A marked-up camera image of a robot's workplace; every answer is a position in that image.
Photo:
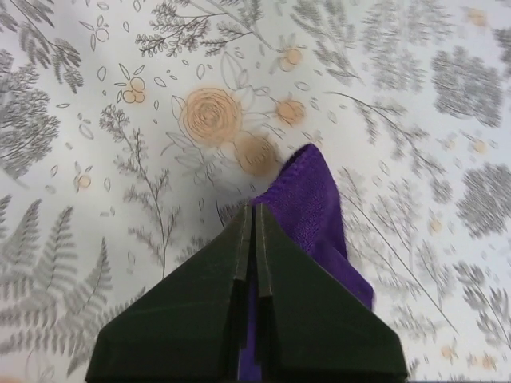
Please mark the purple towel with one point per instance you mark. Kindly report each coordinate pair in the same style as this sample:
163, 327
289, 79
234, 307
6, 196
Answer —
305, 203

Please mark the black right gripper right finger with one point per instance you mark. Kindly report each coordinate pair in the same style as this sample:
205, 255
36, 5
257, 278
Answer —
309, 325

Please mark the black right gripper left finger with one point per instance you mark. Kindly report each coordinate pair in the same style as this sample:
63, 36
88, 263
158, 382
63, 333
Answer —
188, 327

